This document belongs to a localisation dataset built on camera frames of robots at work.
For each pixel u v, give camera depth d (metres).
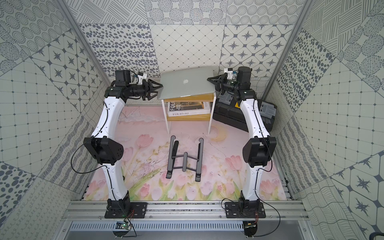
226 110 0.98
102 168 0.56
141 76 0.77
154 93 0.78
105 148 0.53
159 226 0.70
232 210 0.73
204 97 0.77
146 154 0.95
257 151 0.52
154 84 0.75
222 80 0.70
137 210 0.74
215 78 0.73
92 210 0.76
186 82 0.78
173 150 0.89
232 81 0.70
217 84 0.71
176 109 0.93
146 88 0.71
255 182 0.59
